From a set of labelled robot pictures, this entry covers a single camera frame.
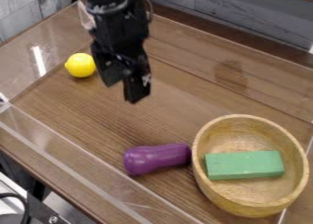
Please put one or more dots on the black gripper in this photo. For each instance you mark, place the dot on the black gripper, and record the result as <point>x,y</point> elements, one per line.
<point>120,34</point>

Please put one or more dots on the yellow toy lemon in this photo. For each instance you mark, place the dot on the yellow toy lemon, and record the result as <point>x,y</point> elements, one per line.
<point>81,65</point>

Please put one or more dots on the purple toy eggplant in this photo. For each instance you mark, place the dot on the purple toy eggplant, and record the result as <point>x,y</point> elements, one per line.
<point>145,159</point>

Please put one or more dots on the brown wooden bowl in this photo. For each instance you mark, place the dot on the brown wooden bowl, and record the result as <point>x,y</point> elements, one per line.
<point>252,197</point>

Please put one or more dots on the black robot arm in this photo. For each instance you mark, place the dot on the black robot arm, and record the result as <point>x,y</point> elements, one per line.
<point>120,30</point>

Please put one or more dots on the green rectangular block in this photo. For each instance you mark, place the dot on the green rectangular block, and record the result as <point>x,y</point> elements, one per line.
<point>241,165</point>

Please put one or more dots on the clear acrylic corner bracket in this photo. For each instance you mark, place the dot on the clear acrylic corner bracket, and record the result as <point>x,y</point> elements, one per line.
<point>85,16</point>

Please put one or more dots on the clear acrylic front wall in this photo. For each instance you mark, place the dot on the clear acrylic front wall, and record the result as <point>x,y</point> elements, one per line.
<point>82,178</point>

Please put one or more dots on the black metal bracket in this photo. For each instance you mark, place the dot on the black metal bracket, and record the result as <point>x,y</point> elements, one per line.
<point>43,213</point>

